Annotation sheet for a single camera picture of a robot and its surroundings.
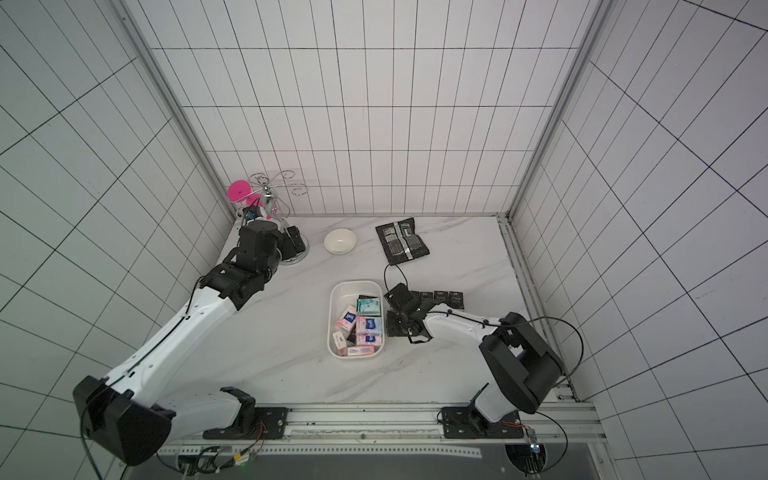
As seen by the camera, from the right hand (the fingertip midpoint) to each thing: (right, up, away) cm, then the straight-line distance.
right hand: (384, 328), depth 89 cm
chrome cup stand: (-35, +43, -1) cm, 55 cm away
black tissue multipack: (+6, +26, +21) cm, 34 cm away
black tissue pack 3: (+23, +8, +6) cm, 25 cm away
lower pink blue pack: (-4, -1, -6) cm, 7 cm away
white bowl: (-16, +26, +18) cm, 36 cm away
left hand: (-27, +27, -11) cm, 40 cm away
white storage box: (-13, +10, +3) cm, 17 cm away
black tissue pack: (+14, +9, +6) cm, 17 cm away
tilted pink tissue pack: (-11, +3, 0) cm, 12 cm away
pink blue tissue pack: (-4, +3, -6) cm, 8 cm away
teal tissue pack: (-4, +7, -1) cm, 8 cm away
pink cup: (-43, +42, -1) cm, 61 cm away
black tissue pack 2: (+19, +9, +6) cm, 21 cm away
